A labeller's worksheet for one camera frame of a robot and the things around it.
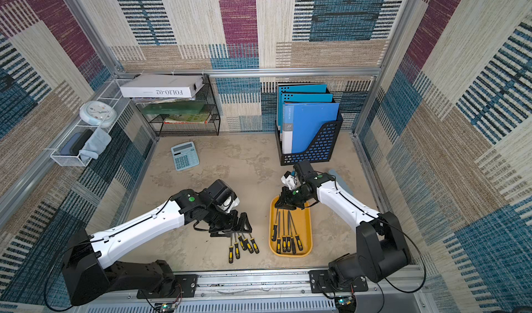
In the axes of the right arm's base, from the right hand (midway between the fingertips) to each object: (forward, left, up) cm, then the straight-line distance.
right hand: (275, 204), depth 82 cm
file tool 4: (-10, -7, -10) cm, 16 cm away
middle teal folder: (+44, -14, +17) cm, 49 cm away
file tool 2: (-10, -3, -10) cm, 14 cm away
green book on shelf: (+37, +42, +17) cm, 59 cm away
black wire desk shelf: (+47, +60, -3) cm, 76 cm away
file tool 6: (-9, 0, -1) cm, 9 cm away
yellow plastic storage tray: (-3, -12, -10) cm, 16 cm away
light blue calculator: (+31, +46, -8) cm, 56 cm away
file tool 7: (-15, +17, -10) cm, 25 cm away
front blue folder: (+30, -12, +15) cm, 36 cm away
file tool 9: (-12, +8, -10) cm, 18 cm away
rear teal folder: (+50, -12, +18) cm, 55 cm away
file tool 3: (-9, -5, -10) cm, 15 cm away
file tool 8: (-13, +15, -10) cm, 23 cm away
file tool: (-10, -1, -10) cm, 14 cm away
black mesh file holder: (+28, -23, 0) cm, 36 cm away
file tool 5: (-9, -8, -10) cm, 16 cm away
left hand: (-11, +11, +2) cm, 16 cm away
